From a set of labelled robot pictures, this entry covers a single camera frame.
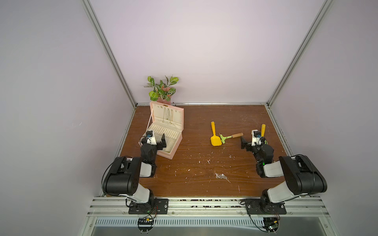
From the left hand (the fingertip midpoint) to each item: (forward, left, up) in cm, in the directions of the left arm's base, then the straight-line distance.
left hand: (157, 133), depth 90 cm
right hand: (+1, -60, +1) cm, 60 cm away
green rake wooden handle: (+3, -43, -9) cm, 44 cm away
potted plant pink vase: (+18, -3, +19) cm, 26 cm away
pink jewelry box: (+10, -6, +2) cm, 12 cm away
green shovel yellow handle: (+9, -72, -8) cm, 73 cm away
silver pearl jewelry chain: (-22, -40, -11) cm, 47 cm away
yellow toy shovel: (+1, -38, -10) cm, 39 cm away
